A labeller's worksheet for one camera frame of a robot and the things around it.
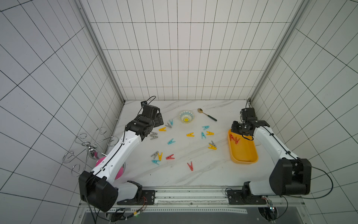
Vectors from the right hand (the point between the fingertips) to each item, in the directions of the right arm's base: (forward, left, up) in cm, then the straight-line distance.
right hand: (227, 127), depth 88 cm
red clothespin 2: (-1, -5, -11) cm, 12 cm away
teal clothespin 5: (-21, +45, -11) cm, 51 cm away
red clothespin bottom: (-23, +23, -11) cm, 34 cm away
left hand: (-5, +48, +10) cm, 49 cm away
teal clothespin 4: (0, +15, -11) cm, 19 cm away
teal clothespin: (+10, +39, -12) cm, 42 cm away
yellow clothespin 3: (+1, +9, -11) cm, 15 cm away
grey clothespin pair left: (-2, +50, -10) cm, 51 cm away
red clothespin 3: (-3, -8, -12) cm, 15 cm away
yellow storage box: (-7, -13, -16) cm, 22 cm away
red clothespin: (-18, +37, -11) cm, 42 cm away
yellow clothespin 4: (-9, +9, -12) cm, 17 cm away
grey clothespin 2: (-16, +46, -11) cm, 50 cm away
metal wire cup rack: (-27, +69, +16) cm, 76 cm away
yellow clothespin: (+3, +44, -11) cm, 46 cm away
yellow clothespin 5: (-18, +43, -11) cm, 48 cm away
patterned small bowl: (+15, +27, -10) cm, 33 cm away
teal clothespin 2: (-6, +37, -12) cm, 39 cm away
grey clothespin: (+7, +40, -11) cm, 42 cm away
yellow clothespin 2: (-1, +24, -11) cm, 26 cm away
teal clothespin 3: (+7, +12, -12) cm, 19 cm away
